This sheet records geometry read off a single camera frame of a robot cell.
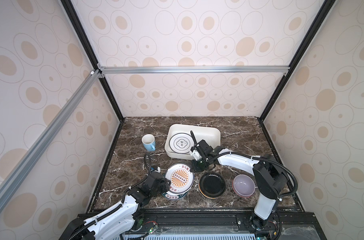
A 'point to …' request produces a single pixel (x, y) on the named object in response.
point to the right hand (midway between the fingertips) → (191, 170)
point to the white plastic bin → (211, 134)
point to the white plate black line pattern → (181, 143)
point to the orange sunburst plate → (181, 178)
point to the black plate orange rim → (212, 185)
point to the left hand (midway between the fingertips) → (173, 181)
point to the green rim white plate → (171, 195)
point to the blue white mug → (149, 142)
